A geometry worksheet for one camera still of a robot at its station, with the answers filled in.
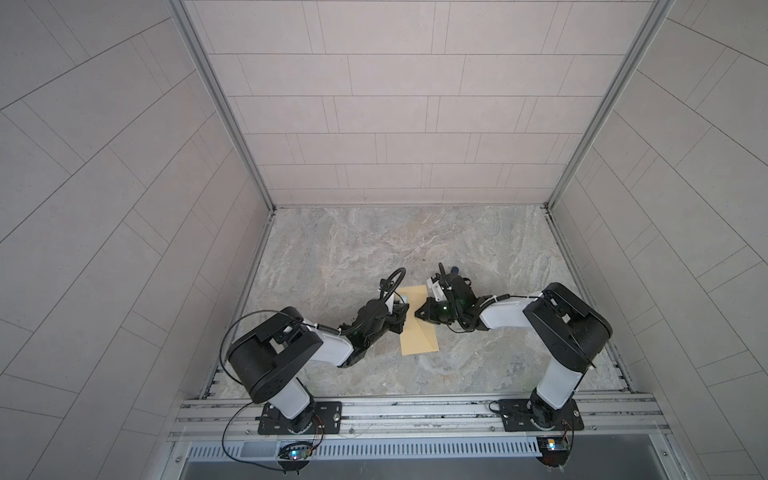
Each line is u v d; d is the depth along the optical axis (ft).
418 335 2.77
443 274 2.72
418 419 2.36
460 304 2.37
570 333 1.54
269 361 1.45
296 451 2.11
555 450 2.23
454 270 3.19
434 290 2.78
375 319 2.18
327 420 2.32
